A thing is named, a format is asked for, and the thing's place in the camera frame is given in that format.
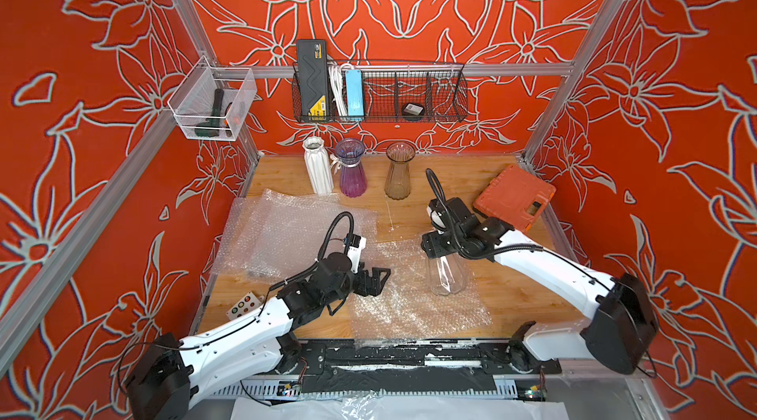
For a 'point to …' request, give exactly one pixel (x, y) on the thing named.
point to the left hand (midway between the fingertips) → (379, 268)
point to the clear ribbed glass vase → (397, 184)
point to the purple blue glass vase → (353, 180)
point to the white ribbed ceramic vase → (318, 164)
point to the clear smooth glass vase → (447, 274)
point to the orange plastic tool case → (515, 196)
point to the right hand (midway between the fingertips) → (426, 242)
